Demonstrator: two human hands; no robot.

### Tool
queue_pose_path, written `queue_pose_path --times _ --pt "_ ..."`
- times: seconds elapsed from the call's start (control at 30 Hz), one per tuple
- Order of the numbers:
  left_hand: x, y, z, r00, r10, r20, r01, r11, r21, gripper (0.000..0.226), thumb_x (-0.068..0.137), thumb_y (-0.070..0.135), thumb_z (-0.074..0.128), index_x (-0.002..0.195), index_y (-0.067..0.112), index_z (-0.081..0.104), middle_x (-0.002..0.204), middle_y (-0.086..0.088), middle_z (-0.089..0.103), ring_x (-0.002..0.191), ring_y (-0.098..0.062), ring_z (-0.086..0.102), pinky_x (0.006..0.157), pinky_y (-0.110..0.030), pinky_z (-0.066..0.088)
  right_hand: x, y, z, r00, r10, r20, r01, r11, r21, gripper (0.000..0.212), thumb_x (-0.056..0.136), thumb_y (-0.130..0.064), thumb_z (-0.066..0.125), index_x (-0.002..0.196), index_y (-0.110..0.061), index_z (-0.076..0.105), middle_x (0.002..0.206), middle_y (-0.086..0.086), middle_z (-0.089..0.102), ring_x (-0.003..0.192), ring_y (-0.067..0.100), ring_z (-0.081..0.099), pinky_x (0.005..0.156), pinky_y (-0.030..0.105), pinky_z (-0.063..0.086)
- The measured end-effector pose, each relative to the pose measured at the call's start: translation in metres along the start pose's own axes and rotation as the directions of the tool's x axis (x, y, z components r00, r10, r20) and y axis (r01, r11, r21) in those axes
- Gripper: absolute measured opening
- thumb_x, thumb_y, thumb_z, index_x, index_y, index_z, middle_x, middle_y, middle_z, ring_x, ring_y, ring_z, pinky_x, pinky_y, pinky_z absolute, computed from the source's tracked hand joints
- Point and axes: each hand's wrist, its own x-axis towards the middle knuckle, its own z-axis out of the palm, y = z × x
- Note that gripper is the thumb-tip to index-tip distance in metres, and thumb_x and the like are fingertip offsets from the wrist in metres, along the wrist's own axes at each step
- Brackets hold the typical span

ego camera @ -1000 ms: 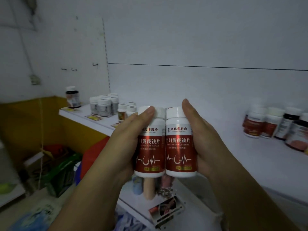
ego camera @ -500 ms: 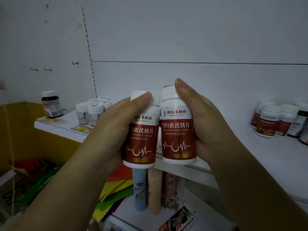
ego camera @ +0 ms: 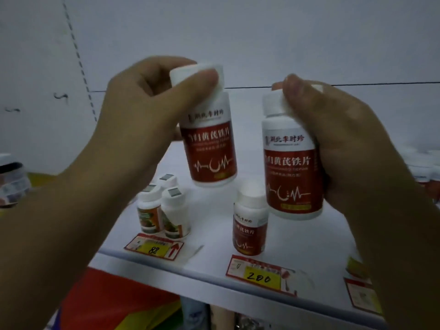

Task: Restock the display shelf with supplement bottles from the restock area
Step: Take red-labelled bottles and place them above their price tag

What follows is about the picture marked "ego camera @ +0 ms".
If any yellow sheet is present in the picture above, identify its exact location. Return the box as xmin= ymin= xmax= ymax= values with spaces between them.
xmin=115 ymin=300 xmax=182 ymax=330

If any person's right hand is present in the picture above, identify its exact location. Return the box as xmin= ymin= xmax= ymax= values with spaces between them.
xmin=271 ymin=73 xmax=413 ymax=215

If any person's left hand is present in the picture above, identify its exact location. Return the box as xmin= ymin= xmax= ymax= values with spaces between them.
xmin=79 ymin=55 xmax=220 ymax=200

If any person's left forearm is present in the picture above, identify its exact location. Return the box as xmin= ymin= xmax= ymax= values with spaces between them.
xmin=0 ymin=165 xmax=145 ymax=330

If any beige tube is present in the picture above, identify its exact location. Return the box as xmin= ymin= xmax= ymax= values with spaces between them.
xmin=209 ymin=304 xmax=236 ymax=330

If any cluster of unsorted bottles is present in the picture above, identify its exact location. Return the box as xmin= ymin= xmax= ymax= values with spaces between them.
xmin=398 ymin=146 xmax=440 ymax=203

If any red sheet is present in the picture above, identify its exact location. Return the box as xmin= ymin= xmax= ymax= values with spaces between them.
xmin=59 ymin=267 xmax=180 ymax=330

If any red yellow price tag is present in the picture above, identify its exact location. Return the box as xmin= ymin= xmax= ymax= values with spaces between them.
xmin=343 ymin=277 xmax=383 ymax=316
xmin=123 ymin=232 xmax=185 ymax=262
xmin=225 ymin=254 xmax=298 ymax=297

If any slotted white shelf upright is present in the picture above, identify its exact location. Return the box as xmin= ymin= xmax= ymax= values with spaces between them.
xmin=60 ymin=0 xmax=99 ymax=123

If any white back panel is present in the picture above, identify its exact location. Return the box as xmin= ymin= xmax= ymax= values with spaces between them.
xmin=65 ymin=0 xmax=440 ymax=169

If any light blue tube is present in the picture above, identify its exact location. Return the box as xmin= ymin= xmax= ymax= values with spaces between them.
xmin=180 ymin=296 xmax=211 ymax=330

